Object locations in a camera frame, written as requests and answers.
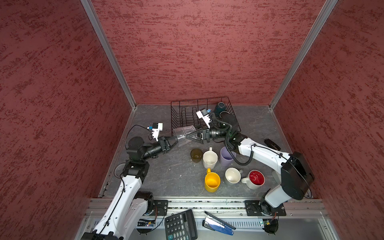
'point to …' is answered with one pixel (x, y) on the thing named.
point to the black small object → (269, 143)
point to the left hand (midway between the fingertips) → (181, 141)
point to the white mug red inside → (256, 179)
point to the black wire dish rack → (183, 113)
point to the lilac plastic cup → (226, 158)
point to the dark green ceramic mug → (220, 107)
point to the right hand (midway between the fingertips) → (186, 138)
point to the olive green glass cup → (196, 155)
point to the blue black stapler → (211, 222)
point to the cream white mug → (233, 175)
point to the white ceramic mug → (209, 158)
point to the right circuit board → (270, 226)
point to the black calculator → (181, 226)
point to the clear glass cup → (181, 133)
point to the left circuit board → (142, 222)
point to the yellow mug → (212, 181)
